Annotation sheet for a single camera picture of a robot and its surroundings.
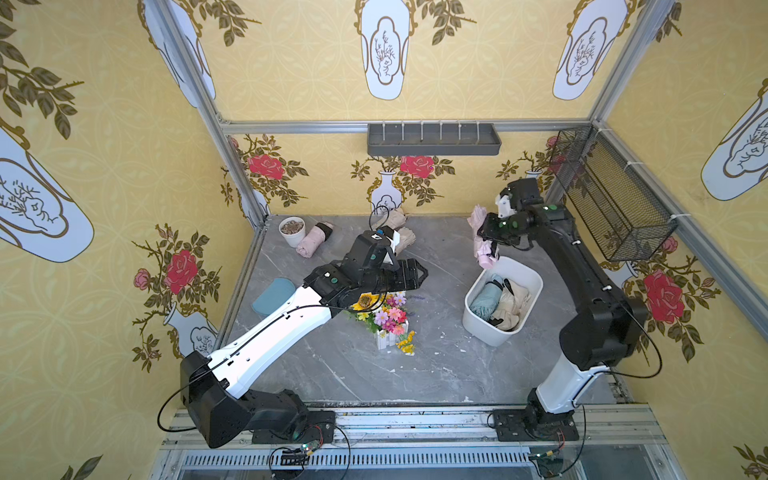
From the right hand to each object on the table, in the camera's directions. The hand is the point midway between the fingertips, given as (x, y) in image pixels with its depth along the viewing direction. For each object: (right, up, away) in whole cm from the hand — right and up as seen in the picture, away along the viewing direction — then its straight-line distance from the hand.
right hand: (492, 229), depth 86 cm
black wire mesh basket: (+28, +1, -13) cm, 31 cm away
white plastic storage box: (-5, -27, -8) cm, 29 cm away
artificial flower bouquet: (-31, -22, -12) cm, 40 cm away
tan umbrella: (-23, -2, +23) cm, 32 cm away
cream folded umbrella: (-28, +5, +28) cm, 40 cm away
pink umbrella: (-5, -6, -5) cm, 9 cm away
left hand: (-25, -11, -13) cm, 31 cm away
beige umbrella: (+7, -22, +3) cm, 24 cm away
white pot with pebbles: (-64, 0, +20) cm, 67 cm away
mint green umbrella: (+1, -22, +6) cm, 22 cm away
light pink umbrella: (-57, -2, +24) cm, 62 cm away
